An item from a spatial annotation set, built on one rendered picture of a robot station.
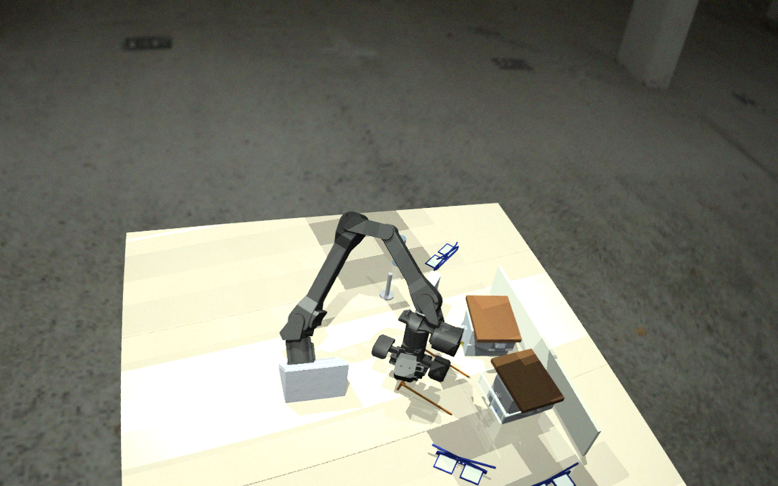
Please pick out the white rectangular panel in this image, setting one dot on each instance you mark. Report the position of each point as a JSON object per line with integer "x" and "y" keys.
{"x": 573, "y": 411}

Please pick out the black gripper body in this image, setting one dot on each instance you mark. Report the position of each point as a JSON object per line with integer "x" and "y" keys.
{"x": 438, "y": 367}

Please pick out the light blue cylinder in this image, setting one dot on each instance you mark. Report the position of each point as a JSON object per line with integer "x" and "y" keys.
{"x": 404, "y": 239}

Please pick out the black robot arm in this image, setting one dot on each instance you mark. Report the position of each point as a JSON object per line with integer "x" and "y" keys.
{"x": 308, "y": 313}

